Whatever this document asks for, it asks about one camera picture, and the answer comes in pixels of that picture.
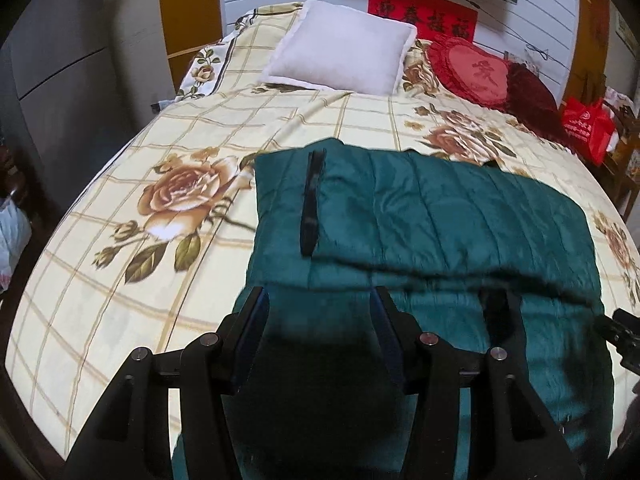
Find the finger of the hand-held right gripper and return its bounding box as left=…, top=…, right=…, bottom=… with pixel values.
left=595, top=307, right=640, bottom=377

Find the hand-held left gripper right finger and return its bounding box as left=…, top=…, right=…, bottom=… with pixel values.
left=369, top=285, right=583, bottom=480

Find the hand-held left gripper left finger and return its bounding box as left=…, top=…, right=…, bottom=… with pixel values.
left=65, top=285, right=272, bottom=480

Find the dark green padded garment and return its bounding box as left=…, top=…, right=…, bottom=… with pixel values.
left=170, top=137, right=617, bottom=480

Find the floral checked bedsheet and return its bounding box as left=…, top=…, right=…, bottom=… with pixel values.
left=5, top=2, right=640, bottom=480

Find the wooden chair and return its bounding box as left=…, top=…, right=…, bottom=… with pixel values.
left=597, top=85, right=640, bottom=222

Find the red plastic bag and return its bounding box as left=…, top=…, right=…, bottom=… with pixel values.
left=560, top=97, right=617, bottom=167

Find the dark red fuzzy cushion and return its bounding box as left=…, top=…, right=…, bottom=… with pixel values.
left=502, top=60, right=577, bottom=150

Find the white plastic bag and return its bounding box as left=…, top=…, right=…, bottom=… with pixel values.
left=0, top=200, right=34, bottom=292

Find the red heart-shaped cushion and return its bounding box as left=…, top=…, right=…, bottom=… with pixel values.
left=425, top=35, right=514, bottom=109

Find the white pillow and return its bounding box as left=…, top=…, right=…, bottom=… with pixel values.
left=257, top=0, right=418, bottom=97

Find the orange door panel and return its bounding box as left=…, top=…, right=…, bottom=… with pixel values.
left=569, top=0, right=612, bottom=107

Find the yellow door panel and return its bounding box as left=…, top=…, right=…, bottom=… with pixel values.
left=157, top=0, right=224, bottom=61

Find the grey wardrobe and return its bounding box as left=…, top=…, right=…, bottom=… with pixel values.
left=0, top=0, right=177, bottom=201

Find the red wall banner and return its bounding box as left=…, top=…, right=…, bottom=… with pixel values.
left=367, top=0, right=479, bottom=44

